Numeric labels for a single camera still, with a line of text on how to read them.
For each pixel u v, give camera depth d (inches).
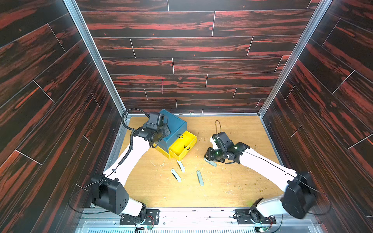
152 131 22.3
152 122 23.8
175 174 34.8
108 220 28.9
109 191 15.8
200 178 34.0
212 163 36.5
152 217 28.4
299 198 16.6
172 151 34.0
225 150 24.7
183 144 36.1
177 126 33.1
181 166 35.9
